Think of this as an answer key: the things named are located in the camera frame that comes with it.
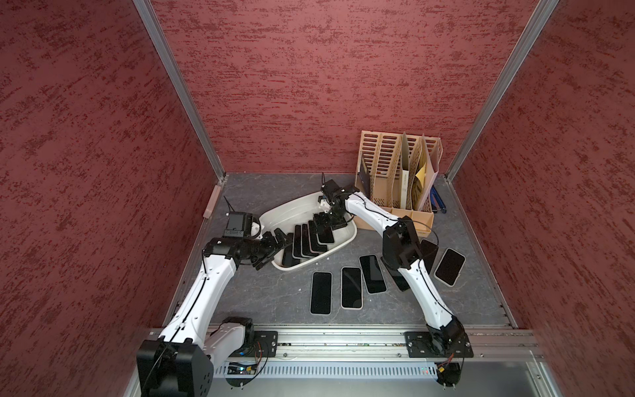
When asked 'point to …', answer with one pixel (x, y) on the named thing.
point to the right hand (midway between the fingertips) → (325, 232)
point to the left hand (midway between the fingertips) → (283, 253)
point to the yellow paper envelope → (421, 174)
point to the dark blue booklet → (364, 181)
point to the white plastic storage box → (288, 216)
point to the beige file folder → (404, 197)
